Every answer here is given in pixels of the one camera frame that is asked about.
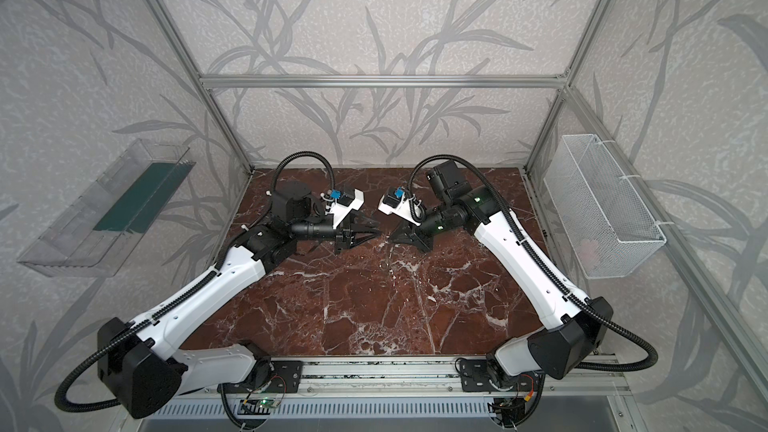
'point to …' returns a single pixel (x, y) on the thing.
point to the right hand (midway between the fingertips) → (394, 227)
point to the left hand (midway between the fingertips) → (380, 223)
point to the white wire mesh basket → (608, 230)
